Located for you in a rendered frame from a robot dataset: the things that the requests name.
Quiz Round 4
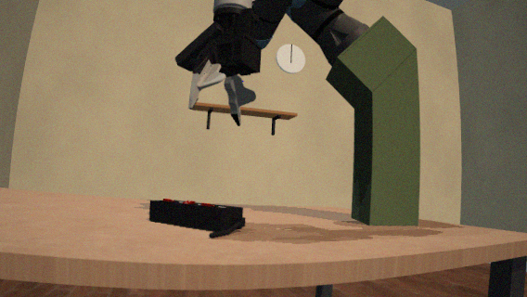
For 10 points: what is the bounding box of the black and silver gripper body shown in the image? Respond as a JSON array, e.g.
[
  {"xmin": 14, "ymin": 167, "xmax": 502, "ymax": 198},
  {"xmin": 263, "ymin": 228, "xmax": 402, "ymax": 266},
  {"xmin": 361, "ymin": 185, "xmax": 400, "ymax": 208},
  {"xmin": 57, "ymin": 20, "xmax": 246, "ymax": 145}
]
[{"xmin": 206, "ymin": 6, "xmax": 262, "ymax": 76}]

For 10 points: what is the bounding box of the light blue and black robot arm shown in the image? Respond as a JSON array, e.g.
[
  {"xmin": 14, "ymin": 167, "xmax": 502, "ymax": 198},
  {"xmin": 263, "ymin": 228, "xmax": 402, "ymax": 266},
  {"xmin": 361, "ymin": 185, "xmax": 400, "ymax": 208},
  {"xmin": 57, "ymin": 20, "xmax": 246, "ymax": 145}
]
[{"xmin": 175, "ymin": 0, "xmax": 369, "ymax": 71}]

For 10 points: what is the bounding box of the black power strip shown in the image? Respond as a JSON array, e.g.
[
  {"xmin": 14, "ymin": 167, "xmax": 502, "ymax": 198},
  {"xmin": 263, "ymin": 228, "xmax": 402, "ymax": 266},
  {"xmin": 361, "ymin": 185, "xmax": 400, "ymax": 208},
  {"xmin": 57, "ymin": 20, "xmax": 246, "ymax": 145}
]
[{"xmin": 149, "ymin": 199, "xmax": 245, "ymax": 238}]

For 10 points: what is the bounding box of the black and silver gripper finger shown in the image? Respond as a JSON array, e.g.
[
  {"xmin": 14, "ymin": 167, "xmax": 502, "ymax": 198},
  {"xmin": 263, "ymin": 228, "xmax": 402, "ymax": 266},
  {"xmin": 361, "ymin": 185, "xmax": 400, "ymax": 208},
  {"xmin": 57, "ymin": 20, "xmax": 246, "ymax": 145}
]
[
  {"xmin": 224, "ymin": 73, "xmax": 256, "ymax": 126},
  {"xmin": 188, "ymin": 45, "xmax": 225, "ymax": 110}
]

